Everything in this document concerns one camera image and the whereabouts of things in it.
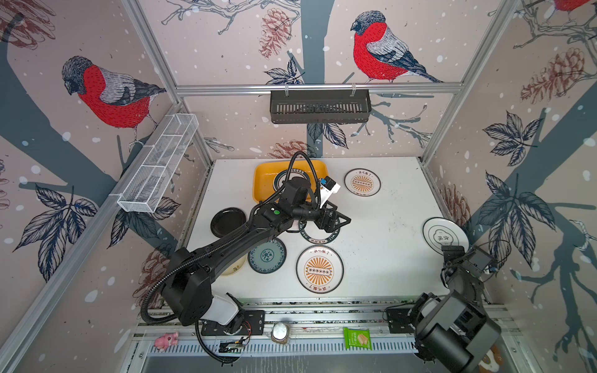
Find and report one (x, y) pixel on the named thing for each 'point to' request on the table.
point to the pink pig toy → (165, 341)
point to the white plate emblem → (443, 231)
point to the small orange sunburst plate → (363, 182)
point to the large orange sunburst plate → (319, 269)
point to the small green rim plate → (312, 233)
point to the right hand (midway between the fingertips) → (452, 256)
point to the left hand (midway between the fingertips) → (343, 215)
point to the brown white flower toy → (491, 361)
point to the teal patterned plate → (268, 258)
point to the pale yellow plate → (235, 267)
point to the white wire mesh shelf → (156, 164)
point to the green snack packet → (357, 337)
